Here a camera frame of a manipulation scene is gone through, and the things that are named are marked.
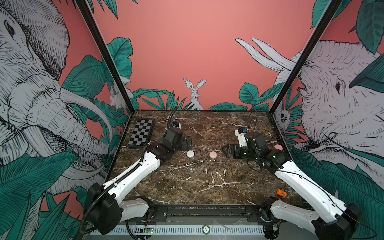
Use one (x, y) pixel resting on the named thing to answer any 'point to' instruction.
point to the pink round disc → (213, 154)
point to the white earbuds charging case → (190, 153)
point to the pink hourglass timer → (279, 147)
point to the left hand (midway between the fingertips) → (185, 138)
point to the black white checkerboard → (142, 133)
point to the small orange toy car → (281, 193)
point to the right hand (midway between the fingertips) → (227, 147)
